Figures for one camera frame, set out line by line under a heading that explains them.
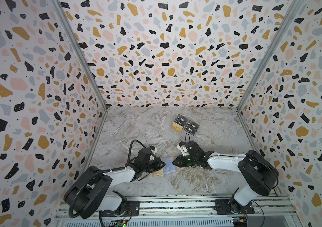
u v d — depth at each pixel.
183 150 0.81
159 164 0.77
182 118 1.03
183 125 1.02
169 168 0.85
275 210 0.75
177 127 1.04
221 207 0.74
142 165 0.69
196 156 0.71
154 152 0.83
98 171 0.46
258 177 0.46
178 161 0.82
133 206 0.74
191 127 1.00
